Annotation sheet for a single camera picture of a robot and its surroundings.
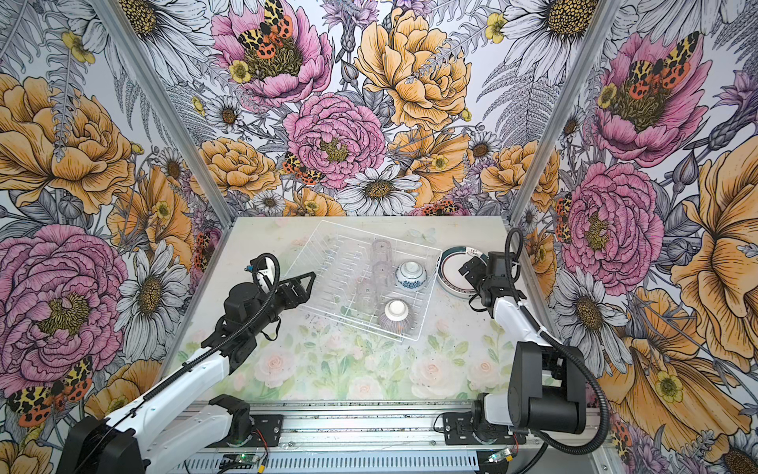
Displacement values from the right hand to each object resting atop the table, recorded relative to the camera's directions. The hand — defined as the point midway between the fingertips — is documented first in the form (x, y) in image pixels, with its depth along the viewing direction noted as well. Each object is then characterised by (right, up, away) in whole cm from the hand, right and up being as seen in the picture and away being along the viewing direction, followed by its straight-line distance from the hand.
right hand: (470, 279), depth 91 cm
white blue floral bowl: (-18, +1, +6) cm, 19 cm away
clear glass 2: (-27, 0, +9) cm, 28 cm away
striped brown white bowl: (-23, -10, -4) cm, 26 cm away
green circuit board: (-59, -40, -20) cm, 74 cm away
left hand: (-47, -1, -9) cm, 48 cm away
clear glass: (-27, +8, +8) cm, 30 cm away
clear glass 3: (-31, -5, -4) cm, 32 cm away
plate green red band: (-5, 0, +10) cm, 11 cm away
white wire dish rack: (-33, -2, +10) cm, 35 cm away
